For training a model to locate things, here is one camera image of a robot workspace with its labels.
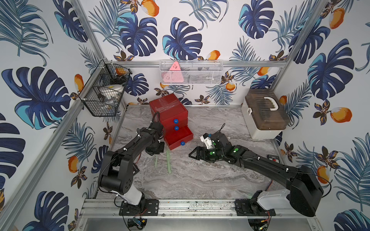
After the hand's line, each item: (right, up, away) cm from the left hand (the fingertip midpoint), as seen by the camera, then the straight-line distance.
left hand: (158, 150), depth 88 cm
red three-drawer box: (+10, +21, -4) cm, 23 cm away
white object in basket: (-23, +34, -8) cm, 42 cm away
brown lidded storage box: (+70, +22, +9) cm, 74 cm away
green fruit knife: (+6, -7, +4) cm, 10 cm away
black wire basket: (-35, +48, +5) cm, 60 cm away
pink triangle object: (+10, +47, +2) cm, 48 cm away
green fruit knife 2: (-1, -6, -3) cm, 7 cm away
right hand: (+21, -1, -11) cm, 24 cm away
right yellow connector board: (+72, -5, +2) cm, 72 cm away
